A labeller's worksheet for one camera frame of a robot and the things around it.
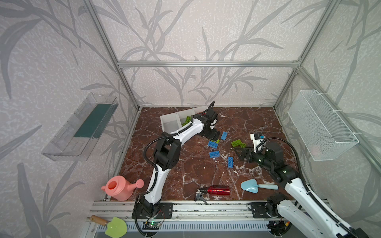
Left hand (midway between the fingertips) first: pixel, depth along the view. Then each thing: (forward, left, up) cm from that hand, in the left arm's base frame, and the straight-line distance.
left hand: (213, 131), depth 95 cm
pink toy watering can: (-35, +48, +3) cm, 60 cm away
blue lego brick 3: (-12, -1, -8) cm, 14 cm away
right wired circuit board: (-50, -31, -9) cm, 59 cm away
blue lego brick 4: (-18, -10, -6) cm, 22 cm away
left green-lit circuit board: (-49, +32, -8) cm, 59 cm away
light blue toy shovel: (-31, -20, -6) cm, 38 cm away
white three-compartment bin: (+13, +30, -6) cm, 33 cm away
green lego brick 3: (-3, -3, -7) cm, 9 cm away
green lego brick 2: (-6, -20, -6) cm, 22 cm away
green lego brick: (-5, -15, -6) cm, 17 cm away
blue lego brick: (+2, -8, -8) cm, 12 cm away
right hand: (-14, -13, +10) cm, 22 cm away
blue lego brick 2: (-6, 0, -6) cm, 9 cm away
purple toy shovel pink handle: (-47, -29, +15) cm, 57 cm away
